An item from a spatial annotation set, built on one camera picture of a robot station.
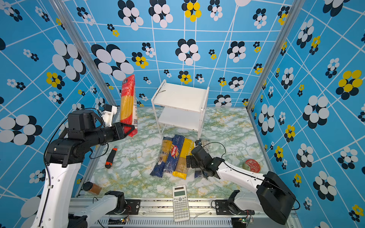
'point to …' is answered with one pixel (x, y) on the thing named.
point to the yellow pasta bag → (187, 149)
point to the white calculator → (180, 203)
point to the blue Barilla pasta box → (174, 154)
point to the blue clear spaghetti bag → (158, 170)
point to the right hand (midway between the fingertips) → (193, 158)
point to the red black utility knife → (109, 162)
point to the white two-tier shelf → (180, 106)
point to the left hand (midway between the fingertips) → (133, 126)
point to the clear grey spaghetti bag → (206, 145)
